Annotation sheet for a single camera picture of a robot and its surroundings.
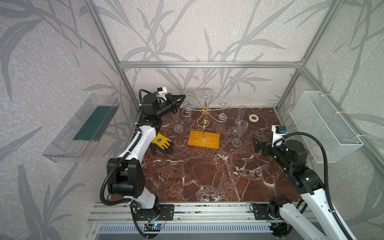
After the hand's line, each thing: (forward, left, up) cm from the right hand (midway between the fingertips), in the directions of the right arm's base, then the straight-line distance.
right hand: (261, 136), depth 71 cm
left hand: (+17, +36, +11) cm, 41 cm away
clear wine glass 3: (+12, +5, -8) cm, 15 cm away
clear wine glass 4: (+20, +35, +6) cm, 41 cm away
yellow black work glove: (+10, +55, -24) cm, 61 cm away
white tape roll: (+35, -11, -27) cm, 46 cm away
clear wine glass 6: (+18, +16, +5) cm, 25 cm away
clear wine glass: (+25, +46, -27) cm, 59 cm away
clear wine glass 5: (+23, +26, +6) cm, 35 cm away
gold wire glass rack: (+16, +30, -26) cm, 43 cm away
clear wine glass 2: (+22, +5, -7) cm, 23 cm away
